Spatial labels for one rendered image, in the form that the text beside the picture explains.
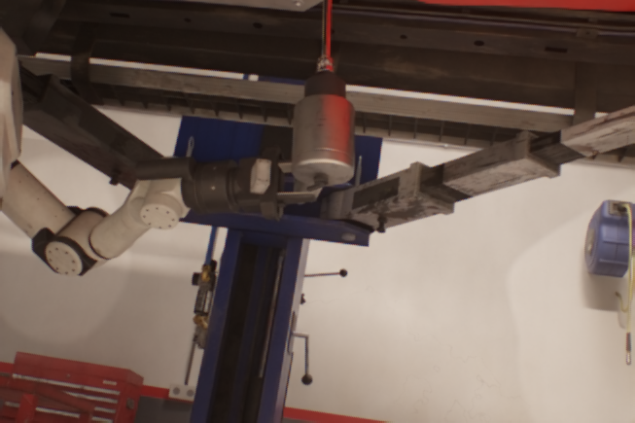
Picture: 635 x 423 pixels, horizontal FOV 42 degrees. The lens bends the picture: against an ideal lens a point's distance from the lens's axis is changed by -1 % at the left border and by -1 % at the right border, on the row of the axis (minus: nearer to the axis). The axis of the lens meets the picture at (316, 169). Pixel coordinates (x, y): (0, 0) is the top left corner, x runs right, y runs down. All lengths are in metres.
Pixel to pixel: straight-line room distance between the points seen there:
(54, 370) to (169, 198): 3.60
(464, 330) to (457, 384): 0.33
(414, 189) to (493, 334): 3.12
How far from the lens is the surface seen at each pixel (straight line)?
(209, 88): 2.10
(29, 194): 1.62
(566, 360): 5.19
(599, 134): 1.78
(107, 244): 1.54
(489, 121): 2.05
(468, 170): 1.98
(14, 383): 2.13
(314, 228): 2.37
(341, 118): 1.23
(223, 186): 1.36
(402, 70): 2.06
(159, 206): 1.38
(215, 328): 2.50
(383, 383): 5.04
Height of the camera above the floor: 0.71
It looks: 22 degrees up
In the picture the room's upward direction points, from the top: 9 degrees clockwise
